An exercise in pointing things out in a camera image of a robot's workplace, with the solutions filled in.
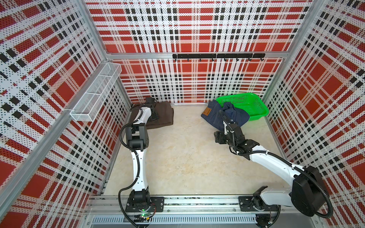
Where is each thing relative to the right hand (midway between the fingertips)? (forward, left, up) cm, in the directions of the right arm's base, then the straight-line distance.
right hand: (221, 132), depth 85 cm
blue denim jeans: (+26, +3, -13) cm, 29 cm away
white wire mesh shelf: (+17, +87, +6) cm, 89 cm away
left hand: (+22, +49, -12) cm, 55 cm away
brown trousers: (+29, +40, -10) cm, 50 cm away
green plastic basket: (+40, -32, -14) cm, 53 cm away
